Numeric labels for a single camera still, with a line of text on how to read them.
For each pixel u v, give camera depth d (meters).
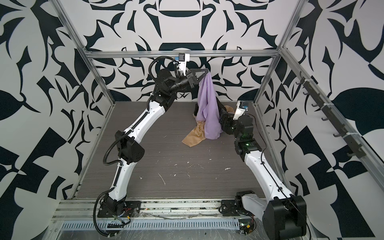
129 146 0.55
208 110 0.84
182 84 0.65
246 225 0.71
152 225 0.65
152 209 0.76
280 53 0.89
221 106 0.91
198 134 1.00
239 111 0.67
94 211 0.70
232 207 0.74
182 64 0.64
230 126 0.71
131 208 0.73
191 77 0.63
